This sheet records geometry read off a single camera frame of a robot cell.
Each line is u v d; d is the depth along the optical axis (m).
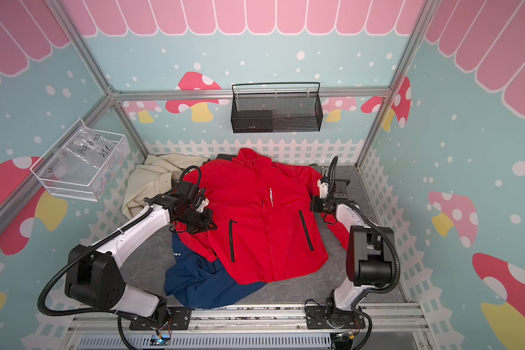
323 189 0.87
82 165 0.74
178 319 0.74
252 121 0.87
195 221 0.72
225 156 1.20
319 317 0.74
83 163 0.71
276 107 0.94
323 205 0.82
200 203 0.74
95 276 0.42
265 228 0.91
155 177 1.00
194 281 0.78
